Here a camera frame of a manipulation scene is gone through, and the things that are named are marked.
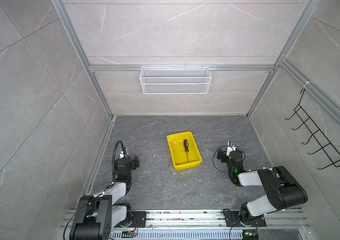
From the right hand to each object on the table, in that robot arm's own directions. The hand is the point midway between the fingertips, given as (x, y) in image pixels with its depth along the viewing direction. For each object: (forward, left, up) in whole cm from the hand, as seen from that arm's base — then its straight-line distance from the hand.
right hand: (227, 146), depth 94 cm
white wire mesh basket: (+40, +32, +24) cm, 56 cm away
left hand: (-5, +64, +2) cm, 64 cm away
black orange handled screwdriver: (+5, +26, -5) cm, 27 cm away
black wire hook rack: (-8, -32, +25) cm, 42 cm away
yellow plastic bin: (-3, +31, -6) cm, 32 cm away
